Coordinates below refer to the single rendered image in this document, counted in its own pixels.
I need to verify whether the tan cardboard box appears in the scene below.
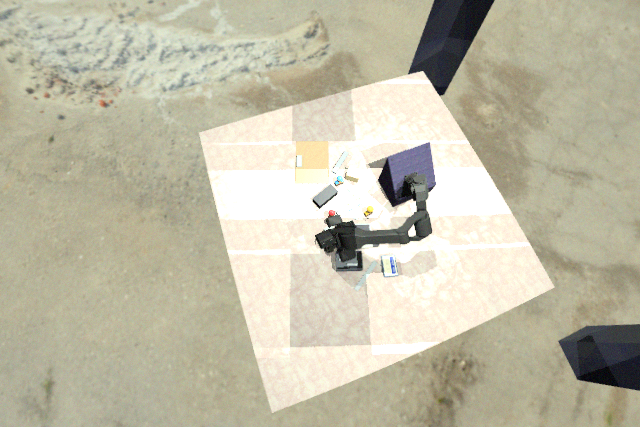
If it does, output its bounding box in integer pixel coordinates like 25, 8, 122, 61
346, 166, 361, 183

